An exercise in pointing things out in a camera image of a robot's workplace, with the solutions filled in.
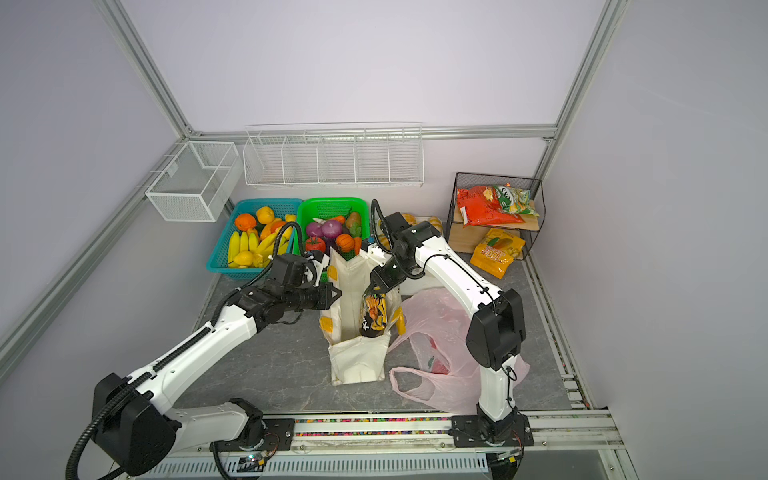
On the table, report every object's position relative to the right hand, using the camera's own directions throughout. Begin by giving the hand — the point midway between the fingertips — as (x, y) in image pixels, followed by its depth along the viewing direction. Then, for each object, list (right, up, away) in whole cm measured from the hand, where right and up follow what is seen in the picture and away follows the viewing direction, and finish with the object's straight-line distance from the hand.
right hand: (380, 288), depth 82 cm
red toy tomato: (-25, +13, +26) cm, 39 cm away
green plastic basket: (-29, +27, +34) cm, 52 cm away
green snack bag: (+44, +27, +15) cm, 53 cm away
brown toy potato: (-11, +20, +30) cm, 38 cm away
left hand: (-10, -2, -3) cm, 11 cm away
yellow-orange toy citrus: (-45, +24, +30) cm, 59 cm away
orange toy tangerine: (-51, +21, +26) cm, 61 cm away
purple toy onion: (-19, +19, +26) cm, 38 cm away
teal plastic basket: (-56, +7, +18) cm, 59 cm away
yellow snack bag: (+39, +10, +20) cm, 45 cm away
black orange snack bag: (-1, -7, -2) cm, 7 cm away
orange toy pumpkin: (-14, +14, +25) cm, 31 cm away
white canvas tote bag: (-6, -17, -7) cm, 19 cm away
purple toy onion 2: (-27, +19, +30) cm, 44 cm away
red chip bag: (+32, +25, +15) cm, 44 cm away
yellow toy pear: (-47, +8, +18) cm, 51 cm away
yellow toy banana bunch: (-44, +11, +23) cm, 51 cm away
